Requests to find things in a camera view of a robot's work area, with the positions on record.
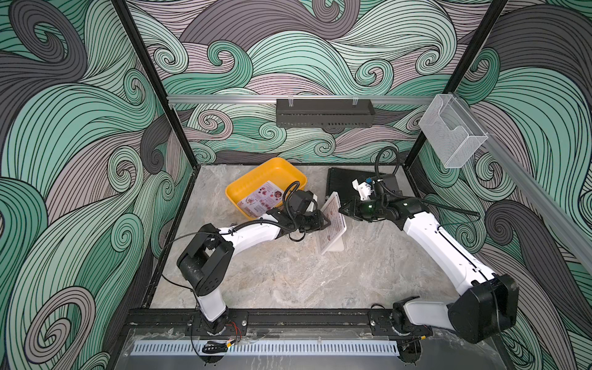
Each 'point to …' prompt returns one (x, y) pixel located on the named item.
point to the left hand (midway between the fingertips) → (331, 221)
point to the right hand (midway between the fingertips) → (337, 211)
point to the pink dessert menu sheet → (267, 196)
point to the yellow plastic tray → (277, 171)
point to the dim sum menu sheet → (329, 235)
